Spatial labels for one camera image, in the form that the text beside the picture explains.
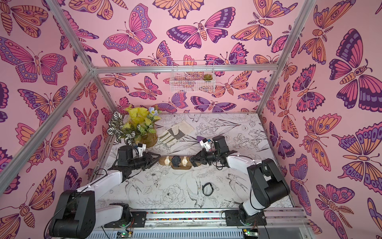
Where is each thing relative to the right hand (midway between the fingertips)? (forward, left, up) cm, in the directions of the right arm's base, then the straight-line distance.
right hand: (193, 158), depth 84 cm
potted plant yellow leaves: (+18, +36, +6) cm, 40 cm away
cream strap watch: (-1, +15, -2) cm, 15 cm away
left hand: (+1, +19, 0) cm, 19 cm away
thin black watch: (-12, -6, -10) cm, 17 cm away
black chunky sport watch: (-1, +10, -2) cm, 10 cm away
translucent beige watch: (-1, +5, -2) cm, 5 cm away
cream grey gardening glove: (+22, +17, -10) cm, 30 cm away
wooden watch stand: (-1, +3, -8) cm, 9 cm away
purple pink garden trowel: (+22, -4, -12) cm, 25 cm away
